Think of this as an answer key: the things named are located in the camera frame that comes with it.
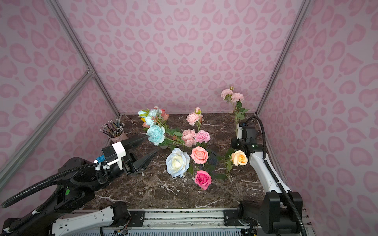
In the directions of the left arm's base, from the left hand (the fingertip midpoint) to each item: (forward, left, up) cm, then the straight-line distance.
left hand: (150, 143), depth 45 cm
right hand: (+24, -37, -32) cm, 55 cm away
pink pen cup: (+29, +34, -40) cm, 60 cm away
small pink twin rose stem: (+45, -35, -18) cm, 60 cm away
